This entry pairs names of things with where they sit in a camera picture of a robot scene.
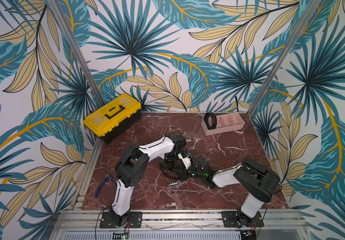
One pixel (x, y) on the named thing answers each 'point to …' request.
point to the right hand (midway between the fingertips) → (173, 168)
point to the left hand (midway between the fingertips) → (172, 168)
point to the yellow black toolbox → (114, 120)
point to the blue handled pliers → (102, 182)
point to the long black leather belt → (178, 168)
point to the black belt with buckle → (214, 120)
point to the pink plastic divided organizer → (225, 122)
